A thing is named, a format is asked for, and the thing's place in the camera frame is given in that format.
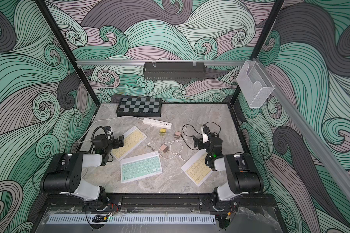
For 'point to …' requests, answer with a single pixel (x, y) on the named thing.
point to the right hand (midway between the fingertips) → (203, 134)
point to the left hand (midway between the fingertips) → (115, 135)
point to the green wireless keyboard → (140, 166)
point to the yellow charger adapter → (163, 131)
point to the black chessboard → (139, 107)
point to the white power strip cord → (101, 119)
